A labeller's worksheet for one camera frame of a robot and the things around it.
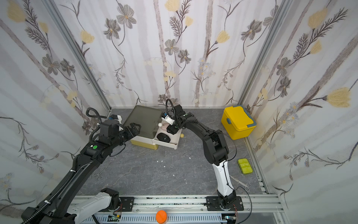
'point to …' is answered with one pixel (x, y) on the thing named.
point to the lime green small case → (244, 166)
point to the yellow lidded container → (237, 122)
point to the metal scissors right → (247, 185)
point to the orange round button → (161, 216)
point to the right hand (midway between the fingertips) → (172, 123)
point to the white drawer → (174, 138)
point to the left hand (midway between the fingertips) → (137, 128)
